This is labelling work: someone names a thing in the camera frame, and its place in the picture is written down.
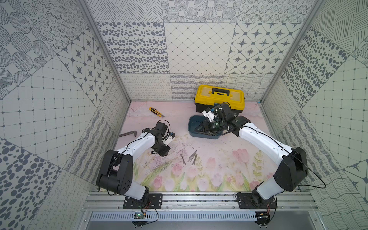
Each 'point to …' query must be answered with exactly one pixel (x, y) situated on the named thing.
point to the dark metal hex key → (134, 132)
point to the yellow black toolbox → (207, 96)
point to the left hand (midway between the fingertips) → (164, 149)
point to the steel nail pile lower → (194, 159)
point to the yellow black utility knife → (156, 112)
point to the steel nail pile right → (191, 156)
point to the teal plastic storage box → (193, 121)
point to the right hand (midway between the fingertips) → (197, 132)
